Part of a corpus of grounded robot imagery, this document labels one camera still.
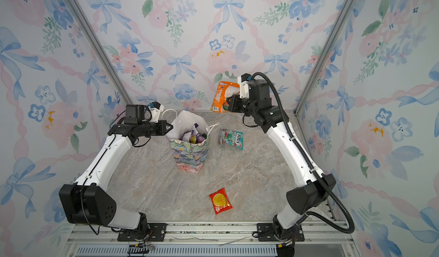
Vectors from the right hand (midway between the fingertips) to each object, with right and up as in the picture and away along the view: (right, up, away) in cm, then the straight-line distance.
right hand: (226, 98), depth 71 cm
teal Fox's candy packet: (+5, -18, +32) cm, 37 cm away
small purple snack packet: (-19, -16, +13) cm, 29 cm away
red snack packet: (-3, -47, +10) cm, 49 cm away
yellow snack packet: (-16, -18, +14) cm, 28 cm away
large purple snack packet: (-13, -18, +14) cm, 26 cm away
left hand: (-25, -11, +9) cm, 29 cm away
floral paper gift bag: (-17, -27, +9) cm, 33 cm away
